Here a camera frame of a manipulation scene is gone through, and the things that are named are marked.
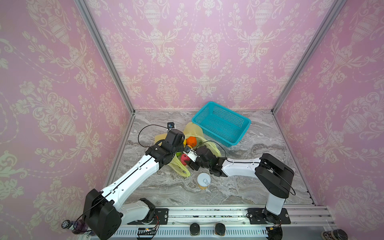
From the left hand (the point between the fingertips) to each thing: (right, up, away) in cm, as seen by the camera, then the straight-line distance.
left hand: (179, 141), depth 80 cm
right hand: (+5, -9, +7) cm, 12 cm away
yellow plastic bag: (+7, +6, +2) cm, 9 cm away
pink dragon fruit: (+3, -8, -4) cm, 10 cm away
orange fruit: (+6, -2, +17) cm, 18 cm away
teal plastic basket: (+32, +8, +32) cm, 46 cm away
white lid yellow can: (+13, -21, 0) cm, 25 cm away
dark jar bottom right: (+68, -38, -17) cm, 80 cm away
